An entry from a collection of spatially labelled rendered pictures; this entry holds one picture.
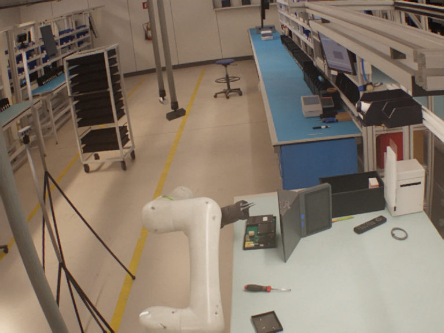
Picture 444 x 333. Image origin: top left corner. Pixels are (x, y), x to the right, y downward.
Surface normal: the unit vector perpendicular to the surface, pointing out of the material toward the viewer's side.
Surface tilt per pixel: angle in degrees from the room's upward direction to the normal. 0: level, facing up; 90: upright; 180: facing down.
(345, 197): 90
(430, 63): 90
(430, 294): 0
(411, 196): 90
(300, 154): 90
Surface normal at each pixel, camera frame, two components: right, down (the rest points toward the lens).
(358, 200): -0.04, 0.36
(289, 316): -0.13, -0.93
